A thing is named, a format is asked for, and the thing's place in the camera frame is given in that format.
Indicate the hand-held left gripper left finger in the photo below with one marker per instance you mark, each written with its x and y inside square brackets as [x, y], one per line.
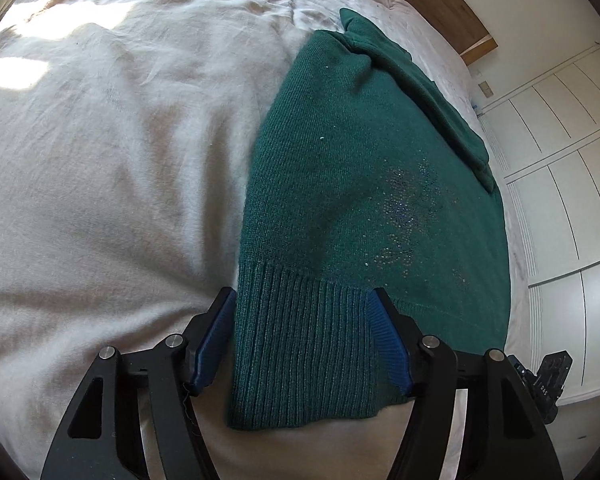
[215, 340]

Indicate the bed with white duvet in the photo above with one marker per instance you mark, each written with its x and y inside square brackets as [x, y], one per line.
[120, 160]

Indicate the wooden headboard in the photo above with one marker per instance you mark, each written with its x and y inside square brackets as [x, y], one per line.
[445, 5]

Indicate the green knit sweater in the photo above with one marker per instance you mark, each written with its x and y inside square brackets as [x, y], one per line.
[340, 185]

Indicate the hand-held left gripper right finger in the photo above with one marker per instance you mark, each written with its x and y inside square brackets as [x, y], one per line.
[385, 335]

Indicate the white wardrobe doors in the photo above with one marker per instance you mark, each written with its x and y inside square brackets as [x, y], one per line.
[570, 185]

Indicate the beige wall switch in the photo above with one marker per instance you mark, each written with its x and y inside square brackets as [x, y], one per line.
[487, 89]

